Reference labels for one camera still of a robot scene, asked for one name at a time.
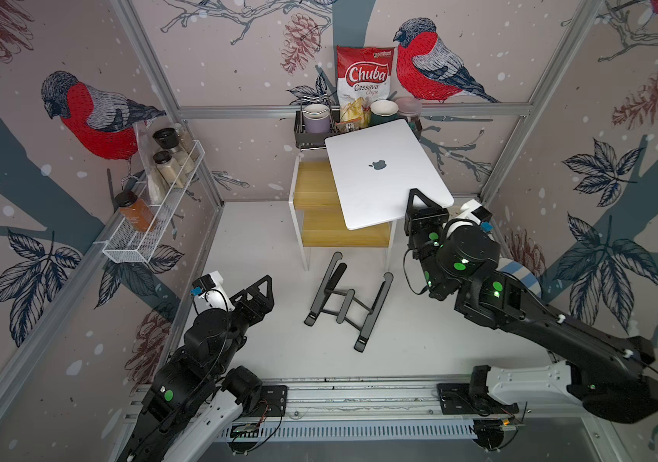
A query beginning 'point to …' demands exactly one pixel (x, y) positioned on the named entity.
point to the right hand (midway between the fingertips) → (404, 188)
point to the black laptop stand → (329, 299)
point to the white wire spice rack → (135, 233)
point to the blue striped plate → (509, 265)
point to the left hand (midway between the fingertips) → (266, 278)
